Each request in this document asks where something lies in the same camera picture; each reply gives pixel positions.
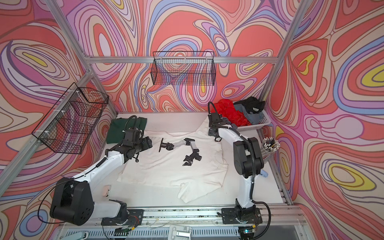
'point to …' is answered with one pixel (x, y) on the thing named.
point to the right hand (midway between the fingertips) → (217, 133)
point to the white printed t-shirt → (191, 161)
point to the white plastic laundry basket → (265, 120)
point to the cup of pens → (270, 145)
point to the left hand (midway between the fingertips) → (148, 140)
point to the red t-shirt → (227, 109)
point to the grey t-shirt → (254, 118)
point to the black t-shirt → (252, 104)
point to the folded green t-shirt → (116, 132)
